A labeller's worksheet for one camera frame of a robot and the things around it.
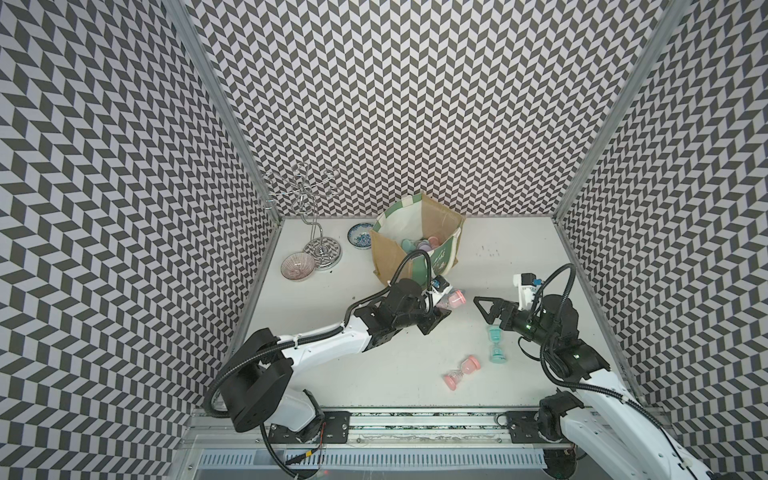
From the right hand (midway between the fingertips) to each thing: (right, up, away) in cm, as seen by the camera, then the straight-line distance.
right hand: (484, 307), depth 77 cm
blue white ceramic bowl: (-37, +19, +32) cm, 52 cm away
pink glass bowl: (-58, +9, +25) cm, 63 cm away
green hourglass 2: (+5, -15, +6) cm, 17 cm away
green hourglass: (-19, +16, +23) cm, 34 cm away
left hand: (-10, -1, +2) cm, 11 cm away
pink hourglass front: (-3, -17, +4) cm, 18 cm away
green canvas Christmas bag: (-16, +18, +29) cm, 38 cm away
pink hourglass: (-8, +2, -1) cm, 8 cm away
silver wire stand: (-47, +32, +4) cm, 57 cm away
